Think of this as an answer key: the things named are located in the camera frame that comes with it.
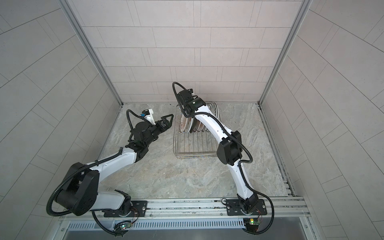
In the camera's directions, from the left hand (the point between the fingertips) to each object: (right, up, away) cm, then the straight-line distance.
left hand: (173, 116), depth 79 cm
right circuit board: (+38, -50, -12) cm, 64 cm away
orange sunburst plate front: (+11, -6, +10) cm, 16 cm away
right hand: (+10, +5, +12) cm, 16 cm away
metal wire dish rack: (+12, -18, +14) cm, 26 cm away
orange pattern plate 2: (+16, -8, +9) cm, 20 cm away
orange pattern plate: (+15, -7, +10) cm, 19 cm away
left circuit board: (-20, -50, -15) cm, 56 cm away
